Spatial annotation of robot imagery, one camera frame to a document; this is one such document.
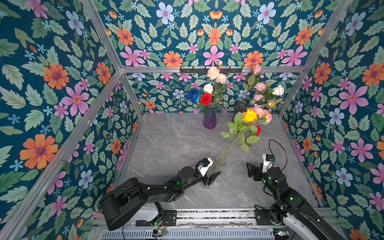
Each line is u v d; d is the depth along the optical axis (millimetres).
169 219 736
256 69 862
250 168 749
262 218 734
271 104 734
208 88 718
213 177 695
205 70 896
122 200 442
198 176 673
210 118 1140
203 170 685
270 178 597
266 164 679
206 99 707
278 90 717
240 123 705
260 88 870
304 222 530
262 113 718
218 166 742
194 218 751
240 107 987
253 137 721
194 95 690
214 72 861
